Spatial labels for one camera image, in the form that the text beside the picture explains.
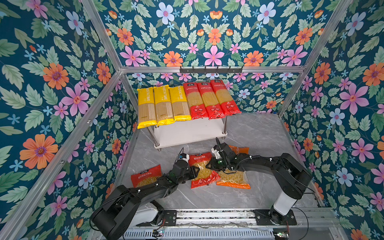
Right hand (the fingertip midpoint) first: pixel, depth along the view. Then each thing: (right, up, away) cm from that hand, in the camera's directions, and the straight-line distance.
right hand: (205, 166), depth 87 cm
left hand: (-2, 0, -3) cm, 4 cm away
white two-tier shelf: (-18, +19, +18) cm, 32 cm away
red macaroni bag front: (0, -5, -3) cm, 6 cm away
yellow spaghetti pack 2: (-20, +32, -14) cm, 40 cm away
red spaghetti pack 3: (+11, +34, -13) cm, 38 cm away
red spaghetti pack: (-4, +34, -14) cm, 37 cm away
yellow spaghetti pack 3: (-13, +32, -14) cm, 37 cm away
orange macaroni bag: (+18, -7, -3) cm, 20 cm away
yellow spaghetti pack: (-28, +29, -16) cm, 44 cm away
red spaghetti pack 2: (+4, +34, -13) cm, 36 cm away
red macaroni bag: (-33, -5, -4) cm, 34 cm away
